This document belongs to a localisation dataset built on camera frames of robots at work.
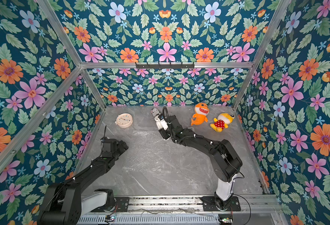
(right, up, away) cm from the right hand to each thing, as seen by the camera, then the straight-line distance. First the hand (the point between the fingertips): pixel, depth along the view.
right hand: (167, 123), depth 90 cm
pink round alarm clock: (-35, +2, +17) cm, 39 cm away
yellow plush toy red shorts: (+40, +1, +11) cm, 41 cm away
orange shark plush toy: (+25, +10, +17) cm, 32 cm away
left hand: (-29, -14, 0) cm, 32 cm away
